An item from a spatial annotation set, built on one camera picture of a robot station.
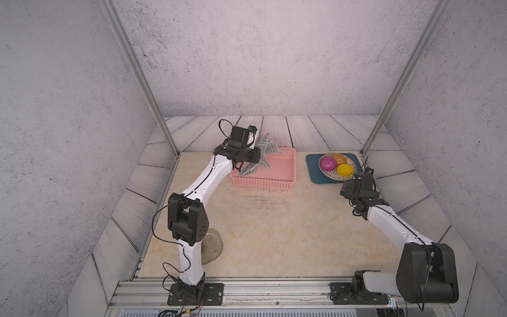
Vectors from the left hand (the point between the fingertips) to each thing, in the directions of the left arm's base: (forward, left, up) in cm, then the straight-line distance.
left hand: (262, 152), depth 88 cm
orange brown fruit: (+12, -43, -18) cm, 48 cm away
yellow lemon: (+6, -45, -20) cm, 50 cm away
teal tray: (+5, -29, -23) cm, 37 cm away
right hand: (-13, -42, -9) cm, 45 cm away
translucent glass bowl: (-32, +22, -24) cm, 46 cm away
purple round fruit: (+9, -36, -18) cm, 41 cm away
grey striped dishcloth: (+2, -2, +1) cm, 4 cm away
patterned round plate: (+4, -39, -22) cm, 45 cm away
